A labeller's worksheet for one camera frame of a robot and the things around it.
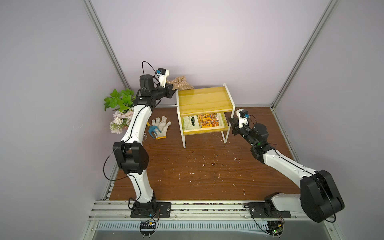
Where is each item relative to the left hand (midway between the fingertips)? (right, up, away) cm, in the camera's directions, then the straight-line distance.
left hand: (178, 85), depth 80 cm
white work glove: (-16, -24, +27) cm, 39 cm away
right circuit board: (+48, -72, -9) cm, 87 cm away
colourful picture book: (+13, -20, +10) cm, 26 cm away
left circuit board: (-15, -73, -8) cm, 75 cm away
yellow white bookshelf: (+14, -9, -2) cm, 17 cm away
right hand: (+30, -16, -1) cm, 34 cm away
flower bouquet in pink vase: (-31, -10, -1) cm, 32 cm away
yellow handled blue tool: (-23, -26, +27) cm, 44 cm away
